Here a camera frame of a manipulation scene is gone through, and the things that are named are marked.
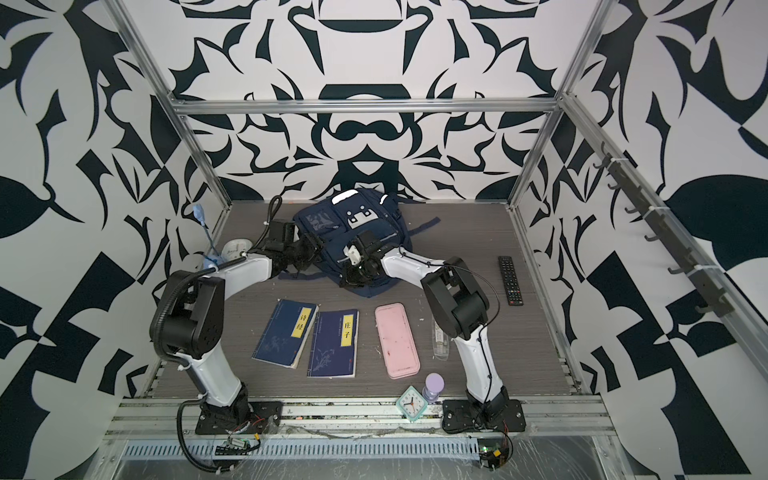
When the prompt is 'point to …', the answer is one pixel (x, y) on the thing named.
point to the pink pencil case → (398, 342)
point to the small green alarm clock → (412, 404)
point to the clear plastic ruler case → (440, 341)
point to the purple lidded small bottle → (434, 385)
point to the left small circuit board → (234, 447)
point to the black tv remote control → (512, 290)
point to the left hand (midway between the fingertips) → (325, 240)
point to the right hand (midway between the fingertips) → (339, 282)
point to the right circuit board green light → (493, 452)
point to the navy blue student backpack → (336, 218)
